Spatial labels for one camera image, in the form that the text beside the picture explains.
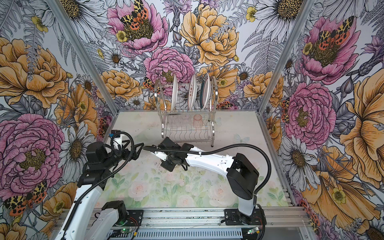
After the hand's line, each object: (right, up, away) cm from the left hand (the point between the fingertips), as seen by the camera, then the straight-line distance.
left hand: (136, 147), depth 77 cm
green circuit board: (-3, -38, -5) cm, 39 cm away
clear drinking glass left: (+16, +14, +25) cm, 33 cm away
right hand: (+15, -10, +4) cm, 19 cm away
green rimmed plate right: (+35, +31, +12) cm, 48 cm away
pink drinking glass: (+31, +13, +29) cm, 44 cm away
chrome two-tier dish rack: (+25, +18, +6) cm, 32 cm away
